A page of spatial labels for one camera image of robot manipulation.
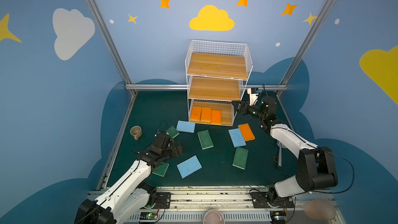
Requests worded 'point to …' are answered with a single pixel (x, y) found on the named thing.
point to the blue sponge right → (237, 138)
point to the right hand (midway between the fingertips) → (239, 100)
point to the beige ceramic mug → (136, 131)
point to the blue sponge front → (189, 166)
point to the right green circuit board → (278, 216)
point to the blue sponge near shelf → (185, 126)
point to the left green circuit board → (148, 215)
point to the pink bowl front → (213, 216)
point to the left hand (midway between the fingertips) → (178, 148)
